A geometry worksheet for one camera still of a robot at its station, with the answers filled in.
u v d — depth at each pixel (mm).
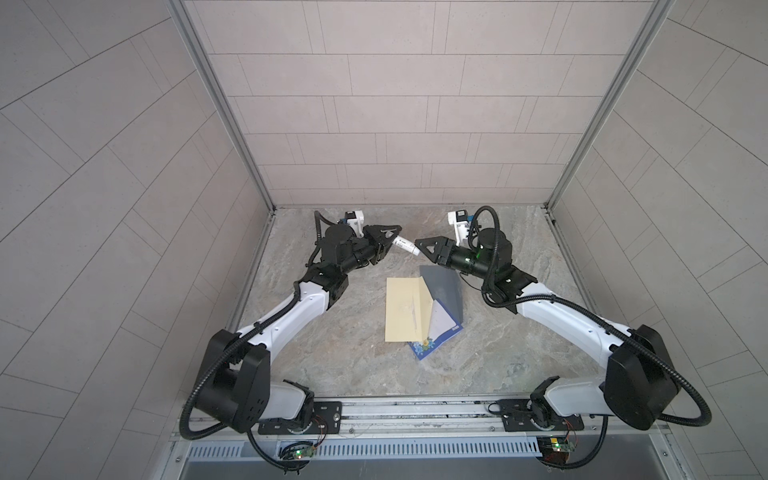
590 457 654
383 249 685
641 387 409
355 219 725
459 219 690
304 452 642
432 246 674
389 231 732
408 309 894
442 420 712
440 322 867
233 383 403
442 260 643
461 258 665
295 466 651
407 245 720
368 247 678
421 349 825
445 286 931
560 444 688
